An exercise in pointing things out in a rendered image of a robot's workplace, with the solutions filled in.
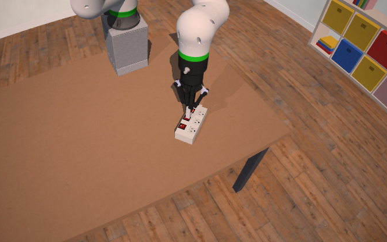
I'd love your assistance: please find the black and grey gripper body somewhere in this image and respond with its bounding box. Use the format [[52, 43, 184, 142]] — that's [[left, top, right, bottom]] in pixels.
[[180, 71, 204, 93]]

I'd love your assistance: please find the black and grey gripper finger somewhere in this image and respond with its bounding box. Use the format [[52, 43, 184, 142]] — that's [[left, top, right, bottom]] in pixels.
[[188, 86, 209, 119], [173, 79, 191, 118]]

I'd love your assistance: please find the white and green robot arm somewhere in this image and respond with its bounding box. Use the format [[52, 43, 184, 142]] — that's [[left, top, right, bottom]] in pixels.
[[70, 0, 230, 75]]

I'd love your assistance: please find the white power strip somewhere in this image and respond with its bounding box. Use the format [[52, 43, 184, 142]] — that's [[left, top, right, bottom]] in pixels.
[[175, 104, 207, 144]]

